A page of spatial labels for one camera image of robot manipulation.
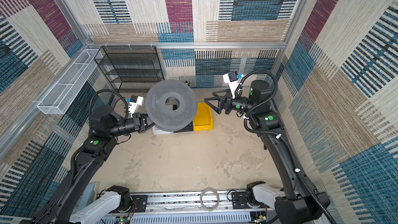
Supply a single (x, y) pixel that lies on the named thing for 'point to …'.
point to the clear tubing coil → (216, 193)
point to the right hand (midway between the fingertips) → (210, 99)
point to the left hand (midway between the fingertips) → (161, 118)
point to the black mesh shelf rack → (131, 69)
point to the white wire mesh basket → (60, 95)
